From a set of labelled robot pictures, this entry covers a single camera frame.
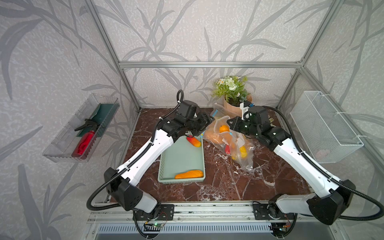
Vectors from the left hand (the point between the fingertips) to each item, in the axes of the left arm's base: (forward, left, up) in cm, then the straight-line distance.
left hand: (212, 122), depth 71 cm
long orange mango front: (-16, +11, -26) cm, 32 cm away
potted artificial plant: (+29, -13, -2) cm, 32 cm away
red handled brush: (-15, +52, +3) cm, 54 cm away
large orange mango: (+3, -7, -9) cm, 12 cm away
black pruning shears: (-4, +56, +3) cm, 56 cm away
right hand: (+2, -7, -1) cm, 7 cm away
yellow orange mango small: (-5, -19, -21) cm, 28 cm away
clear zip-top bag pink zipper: (+29, -10, -22) cm, 38 cm away
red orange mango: (+6, +10, -27) cm, 30 cm away
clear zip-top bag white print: (-4, -16, -18) cm, 24 cm away
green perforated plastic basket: (-5, +18, -27) cm, 33 cm away
